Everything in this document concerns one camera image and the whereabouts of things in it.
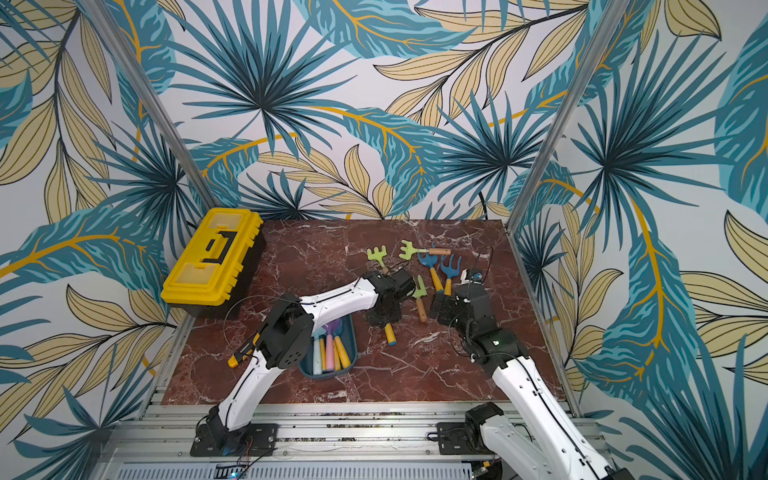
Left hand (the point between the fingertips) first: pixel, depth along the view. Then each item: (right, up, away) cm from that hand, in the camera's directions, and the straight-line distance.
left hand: (389, 322), depth 93 cm
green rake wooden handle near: (-4, +21, +17) cm, 27 cm away
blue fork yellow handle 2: (+21, +15, +13) cm, 29 cm away
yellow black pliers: (-42, -7, -7) cm, 43 cm away
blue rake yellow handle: (+1, -4, -3) cm, 6 cm away
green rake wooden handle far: (+8, +23, +18) cm, 30 cm away
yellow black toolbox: (-49, +17, -7) cm, 53 cm away
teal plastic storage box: (-16, -6, -7) cm, 19 cm away
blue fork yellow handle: (+15, +19, +17) cm, 29 cm away
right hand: (+16, +9, -15) cm, 24 cm away
